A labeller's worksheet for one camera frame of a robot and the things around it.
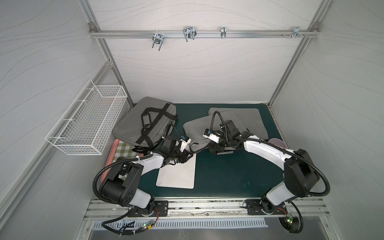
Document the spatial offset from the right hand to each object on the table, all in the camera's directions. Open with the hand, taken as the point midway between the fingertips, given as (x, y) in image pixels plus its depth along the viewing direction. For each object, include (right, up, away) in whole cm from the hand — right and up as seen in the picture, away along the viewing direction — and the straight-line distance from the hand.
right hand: (212, 139), depth 87 cm
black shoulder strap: (-42, +13, +18) cm, 48 cm away
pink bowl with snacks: (+43, -2, +8) cm, 44 cm away
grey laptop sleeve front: (-11, +7, +14) cm, 19 cm away
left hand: (-13, -9, +1) cm, 16 cm away
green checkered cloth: (-55, -7, +7) cm, 56 cm away
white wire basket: (-61, +9, -18) cm, 65 cm away
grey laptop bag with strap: (-55, +6, +11) cm, 56 cm away
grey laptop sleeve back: (+30, +13, +22) cm, 40 cm away
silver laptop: (-18, -20, -3) cm, 27 cm away
